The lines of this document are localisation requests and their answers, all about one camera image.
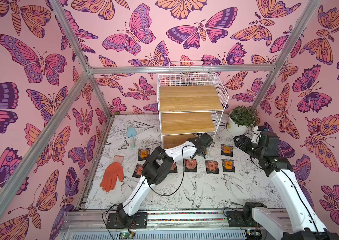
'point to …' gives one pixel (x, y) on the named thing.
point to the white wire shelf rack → (194, 79)
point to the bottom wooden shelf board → (172, 140)
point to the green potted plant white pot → (240, 119)
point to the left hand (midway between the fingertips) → (200, 150)
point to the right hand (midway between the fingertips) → (237, 139)
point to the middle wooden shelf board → (188, 122)
